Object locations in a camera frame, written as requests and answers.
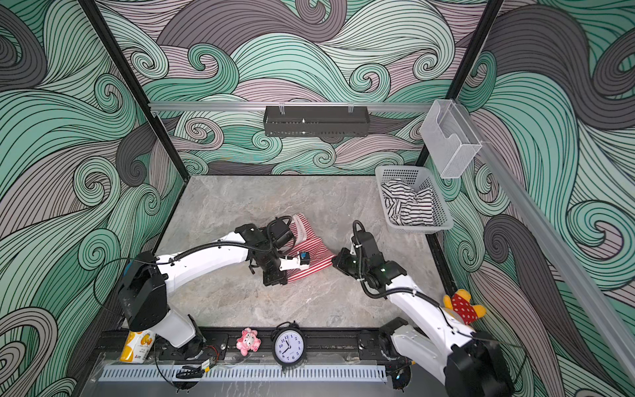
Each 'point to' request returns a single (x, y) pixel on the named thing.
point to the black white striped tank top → (405, 206)
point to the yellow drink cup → (136, 346)
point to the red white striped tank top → (320, 255)
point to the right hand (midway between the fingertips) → (331, 259)
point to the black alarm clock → (288, 345)
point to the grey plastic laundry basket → (417, 178)
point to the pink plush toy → (248, 341)
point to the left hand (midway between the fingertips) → (285, 278)
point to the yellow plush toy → (460, 303)
